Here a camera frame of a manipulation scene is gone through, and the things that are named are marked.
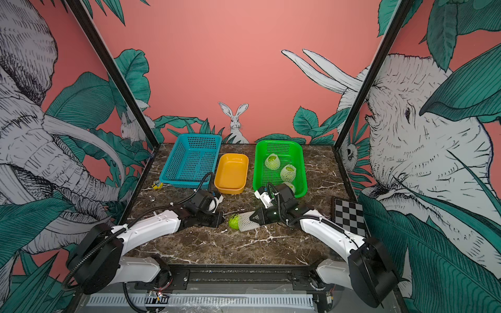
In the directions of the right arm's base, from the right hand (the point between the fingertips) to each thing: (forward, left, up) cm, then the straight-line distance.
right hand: (249, 216), depth 77 cm
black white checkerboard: (+7, -46, -12) cm, 48 cm away
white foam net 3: (+26, -19, -6) cm, 33 cm away
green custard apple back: (+1, +7, -7) cm, 10 cm away
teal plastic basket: (+38, +35, -11) cm, 53 cm away
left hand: (+3, +11, -8) cm, 14 cm away
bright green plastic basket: (+44, -22, -10) cm, 50 cm away
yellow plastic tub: (+31, +12, -13) cm, 35 cm away
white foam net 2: (+34, -11, -6) cm, 37 cm away
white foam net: (-1, +2, -4) cm, 5 cm away
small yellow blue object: (+21, +51, -12) cm, 57 cm away
